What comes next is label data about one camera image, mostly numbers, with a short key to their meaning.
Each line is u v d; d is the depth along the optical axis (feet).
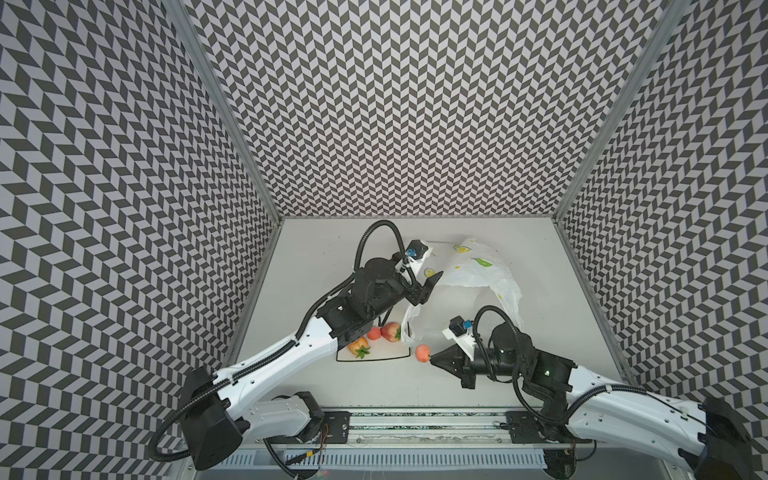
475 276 2.56
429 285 2.01
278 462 2.18
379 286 1.66
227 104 2.92
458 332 2.00
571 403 1.70
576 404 1.67
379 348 2.69
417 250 1.83
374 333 2.79
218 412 1.23
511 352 1.78
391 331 2.75
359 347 2.64
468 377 2.01
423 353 2.23
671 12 2.20
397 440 2.37
